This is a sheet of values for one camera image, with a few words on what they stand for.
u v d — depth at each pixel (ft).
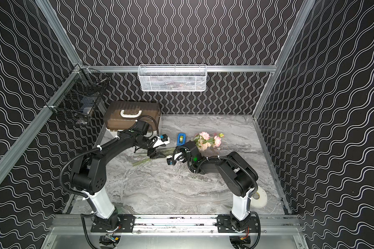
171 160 2.69
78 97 3.06
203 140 3.05
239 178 1.62
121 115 3.02
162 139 2.54
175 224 2.49
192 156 2.41
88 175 1.59
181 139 3.29
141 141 2.40
